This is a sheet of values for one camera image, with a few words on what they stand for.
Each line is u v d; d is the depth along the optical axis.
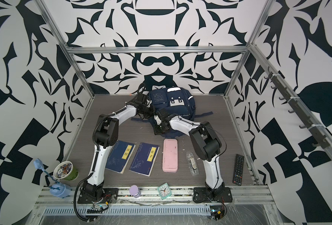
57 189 0.69
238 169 0.82
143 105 0.90
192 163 0.84
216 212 0.71
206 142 0.52
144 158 0.87
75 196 0.70
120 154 0.87
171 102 1.10
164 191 0.74
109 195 0.73
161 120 0.77
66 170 0.74
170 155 0.85
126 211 0.77
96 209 0.73
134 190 0.69
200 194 0.74
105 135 0.62
